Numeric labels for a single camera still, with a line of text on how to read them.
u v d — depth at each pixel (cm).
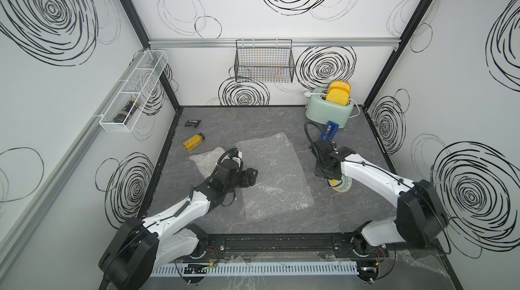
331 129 102
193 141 100
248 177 74
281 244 76
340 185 70
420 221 42
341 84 99
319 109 103
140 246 40
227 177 64
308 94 105
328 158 63
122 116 67
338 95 97
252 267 71
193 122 111
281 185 89
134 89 73
